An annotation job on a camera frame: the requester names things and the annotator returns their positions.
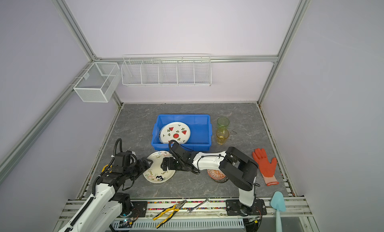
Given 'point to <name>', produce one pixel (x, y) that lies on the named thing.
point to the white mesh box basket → (99, 83)
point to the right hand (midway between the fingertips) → (166, 168)
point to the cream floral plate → (155, 173)
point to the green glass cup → (223, 122)
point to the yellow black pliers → (176, 208)
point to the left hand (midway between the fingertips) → (149, 166)
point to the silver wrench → (199, 205)
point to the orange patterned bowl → (217, 175)
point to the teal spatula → (277, 202)
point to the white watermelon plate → (178, 131)
